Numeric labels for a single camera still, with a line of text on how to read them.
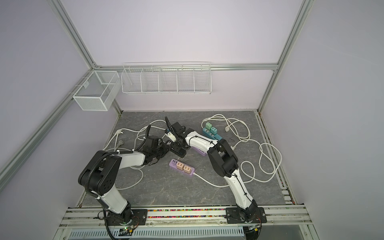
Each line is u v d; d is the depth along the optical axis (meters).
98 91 0.96
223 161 0.56
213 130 1.00
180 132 0.77
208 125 1.02
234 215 0.74
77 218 0.75
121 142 1.02
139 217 0.74
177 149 0.87
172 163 0.90
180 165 0.85
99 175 0.48
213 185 0.84
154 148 0.78
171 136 0.88
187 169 0.83
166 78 0.98
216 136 1.02
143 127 1.12
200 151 0.95
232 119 1.16
